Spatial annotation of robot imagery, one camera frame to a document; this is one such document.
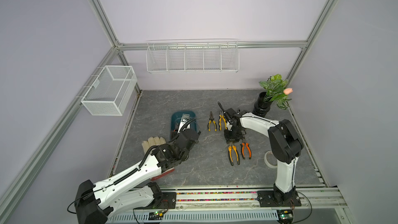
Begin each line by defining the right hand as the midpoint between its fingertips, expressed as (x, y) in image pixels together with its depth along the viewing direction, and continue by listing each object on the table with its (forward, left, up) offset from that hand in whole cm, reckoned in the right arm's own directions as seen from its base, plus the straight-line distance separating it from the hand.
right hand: (228, 140), depth 94 cm
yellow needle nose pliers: (+16, +9, 0) cm, 18 cm away
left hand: (-3, +24, +21) cm, 32 cm away
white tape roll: (-14, -20, +1) cm, 24 cm away
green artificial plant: (+24, -27, +23) cm, 43 cm away
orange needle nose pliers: (-6, -8, +1) cm, 10 cm away
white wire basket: (+16, +65, +27) cm, 72 cm away
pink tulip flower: (+15, -30, +28) cm, 44 cm away
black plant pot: (+18, -22, +10) cm, 30 cm away
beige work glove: (-1, +46, +1) cm, 46 cm away
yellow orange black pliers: (-6, 0, +2) cm, 6 cm away
